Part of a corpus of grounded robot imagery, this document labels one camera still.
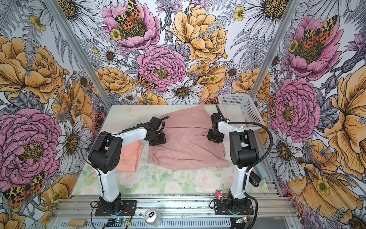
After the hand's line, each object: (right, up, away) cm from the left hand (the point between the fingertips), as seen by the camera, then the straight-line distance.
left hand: (161, 145), depth 97 cm
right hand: (+34, +2, +1) cm, 34 cm away
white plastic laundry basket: (+60, +27, +23) cm, 70 cm away
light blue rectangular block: (+58, -12, -17) cm, 62 cm away
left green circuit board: (-16, -32, -25) cm, 44 cm away
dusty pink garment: (+17, -1, +2) cm, 17 cm away
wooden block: (-35, -32, -28) cm, 55 cm away
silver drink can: (+3, -23, -36) cm, 43 cm away
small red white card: (+34, -22, -21) cm, 46 cm away
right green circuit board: (+43, -32, -25) cm, 60 cm away
